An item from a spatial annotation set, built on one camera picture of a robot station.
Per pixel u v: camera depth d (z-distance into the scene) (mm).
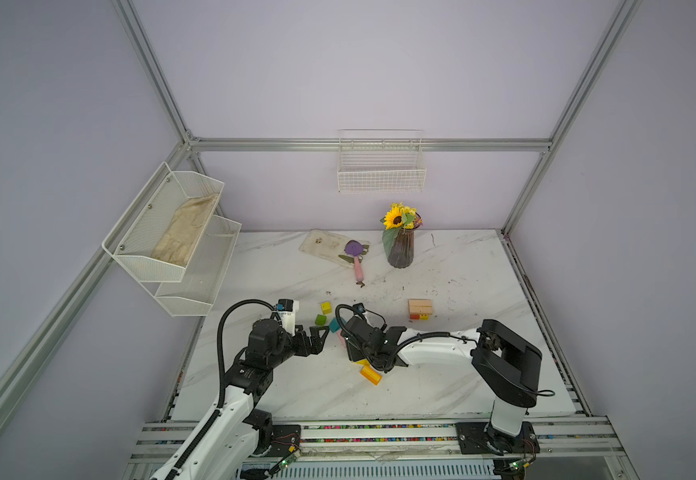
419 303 988
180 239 771
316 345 722
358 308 791
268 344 617
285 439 739
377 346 660
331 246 1147
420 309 956
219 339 592
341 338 692
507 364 470
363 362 752
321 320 927
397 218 907
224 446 466
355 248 1142
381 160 952
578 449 734
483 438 734
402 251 1112
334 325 681
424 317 956
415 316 959
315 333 725
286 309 717
